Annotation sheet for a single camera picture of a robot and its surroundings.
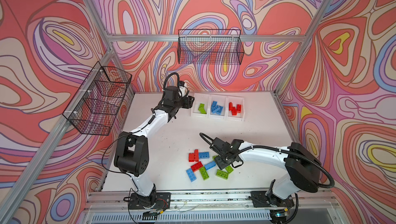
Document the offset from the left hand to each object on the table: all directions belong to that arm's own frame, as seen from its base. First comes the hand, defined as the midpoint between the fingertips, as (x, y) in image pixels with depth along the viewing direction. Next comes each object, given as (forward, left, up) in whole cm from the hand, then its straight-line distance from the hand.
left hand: (192, 96), depth 89 cm
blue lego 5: (-38, 0, -21) cm, 43 cm away
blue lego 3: (+5, -14, -18) cm, 23 cm away
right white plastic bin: (+1, -33, -21) cm, 39 cm away
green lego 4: (-37, -16, -21) cm, 46 cm away
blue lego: (+9, -15, -19) cm, 25 cm away
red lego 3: (+6, -32, -20) cm, 38 cm away
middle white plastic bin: (+11, -20, -17) cm, 28 cm away
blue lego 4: (-33, -10, -19) cm, 40 cm away
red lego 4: (-33, -2, -21) cm, 40 cm away
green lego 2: (+3, -7, -20) cm, 21 cm away
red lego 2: (+4, -29, -21) cm, 36 cm away
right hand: (-32, -19, -21) cm, 43 cm away
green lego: (+7, -6, -20) cm, 22 cm away
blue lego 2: (+5, -19, -17) cm, 26 cm away
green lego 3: (-37, -6, -22) cm, 43 cm away
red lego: (+8, -26, -18) cm, 32 cm away
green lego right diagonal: (-35, -20, -21) cm, 45 cm away
